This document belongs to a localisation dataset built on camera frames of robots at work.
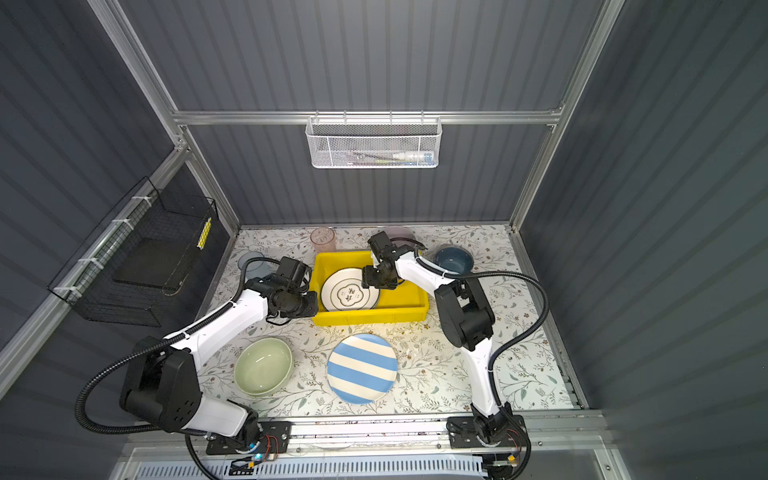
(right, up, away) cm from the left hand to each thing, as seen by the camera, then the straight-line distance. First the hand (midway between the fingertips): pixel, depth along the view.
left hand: (315, 308), depth 88 cm
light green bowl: (-14, -16, -3) cm, 22 cm away
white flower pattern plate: (+6, +4, +12) cm, 14 cm away
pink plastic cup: (0, +20, +9) cm, 22 cm away
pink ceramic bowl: (+27, +24, +23) cm, 43 cm away
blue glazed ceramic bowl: (+46, +15, +18) cm, 51 cm away
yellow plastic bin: (+28, 0, +9) cm, 29 cm away
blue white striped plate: (+14, -17, -3) cm, 22 cm away
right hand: (+16, +6, +10) cm, 20 cm away
